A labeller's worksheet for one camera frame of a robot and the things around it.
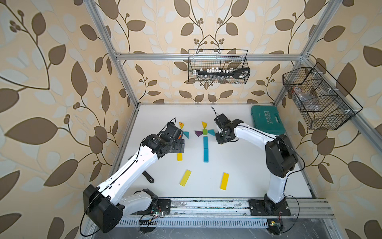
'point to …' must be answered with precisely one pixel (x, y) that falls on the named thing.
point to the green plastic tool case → (266, 119)
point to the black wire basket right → (325, 105)
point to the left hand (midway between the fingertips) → (175, 144)
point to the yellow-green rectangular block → (185, 178)
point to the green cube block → (205, 131)
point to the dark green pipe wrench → (150, 179)
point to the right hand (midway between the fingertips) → (221, 139)
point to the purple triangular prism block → (198, 133)
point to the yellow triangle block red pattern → (181, 125)
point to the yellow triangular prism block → (204, 124)
